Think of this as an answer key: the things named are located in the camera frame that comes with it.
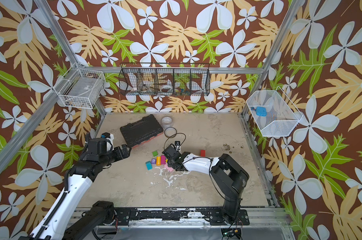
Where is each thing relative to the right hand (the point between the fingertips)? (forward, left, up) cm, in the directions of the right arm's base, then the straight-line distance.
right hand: (172, 160), depth 92 cm
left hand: (-1, +25, +17) cm, 30 cm away
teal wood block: (-3, +14, -1) cm, 15 cm away
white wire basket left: (+31, +52, +32) cm, 69 cm away
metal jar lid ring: (+24, +2, -3) cm, 24 cm away
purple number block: (0, +12, -2) cm, 12 cm away
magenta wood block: (+1, +6, -2) cm, 6 cm away
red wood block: (+5, -20, -1) cm, 21 cm away
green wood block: (+7, +12, -4) cm, 14 cm away
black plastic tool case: (+22, +23, 0) cm, 32 cm away
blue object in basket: (+19, -52, +23) cm, 60 cm away
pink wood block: (-6, +2, 0) cm, 6 cm away
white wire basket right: (+16, -58, +25) cm, 65 cm away
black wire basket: (+45, +4, +29) cm, 53 cm away
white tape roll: (+41, +4, +24) cm, 47 cm away
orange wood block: (0, +9, -2) cm, 9 cm away
